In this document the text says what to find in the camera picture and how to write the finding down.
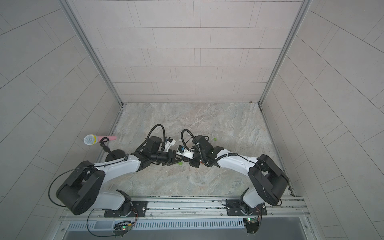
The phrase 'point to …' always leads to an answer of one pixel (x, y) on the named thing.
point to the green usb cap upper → (215, 139)
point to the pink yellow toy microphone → (93, 139)
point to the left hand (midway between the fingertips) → (184, 160)
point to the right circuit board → (252, 225)
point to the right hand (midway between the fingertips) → (186, 157)
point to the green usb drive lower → (180, 163)
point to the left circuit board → (121, 228)
